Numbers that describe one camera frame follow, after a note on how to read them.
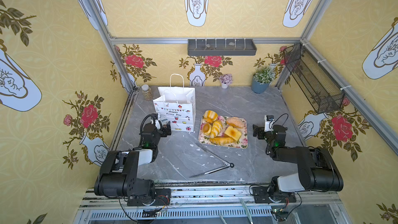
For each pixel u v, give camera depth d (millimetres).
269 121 804
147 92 1077
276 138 713
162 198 732
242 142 921
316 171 448
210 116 949
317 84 859
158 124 771
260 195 736
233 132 907
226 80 1138
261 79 1087
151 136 706
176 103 780
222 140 858
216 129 899
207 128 918
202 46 923
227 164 830
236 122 949
